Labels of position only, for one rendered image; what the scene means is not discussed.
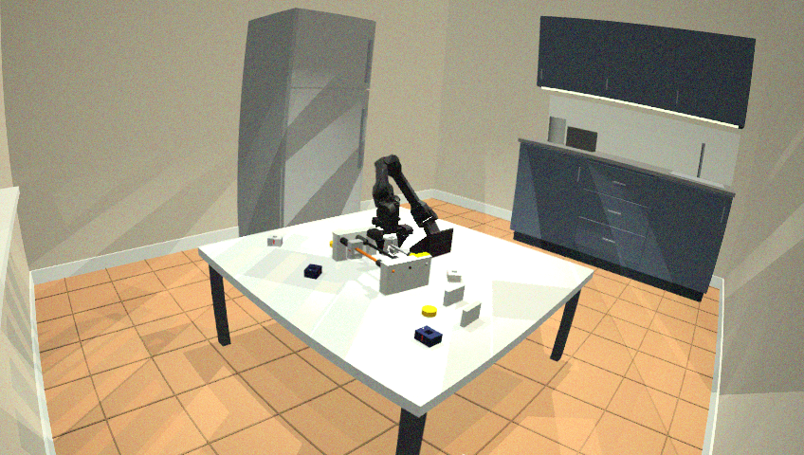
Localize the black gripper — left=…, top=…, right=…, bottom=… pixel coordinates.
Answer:
left=367, top=215, right=413, bottom=250

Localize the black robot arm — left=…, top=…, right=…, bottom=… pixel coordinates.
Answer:
left=372, top=155, right=440, bottom=235

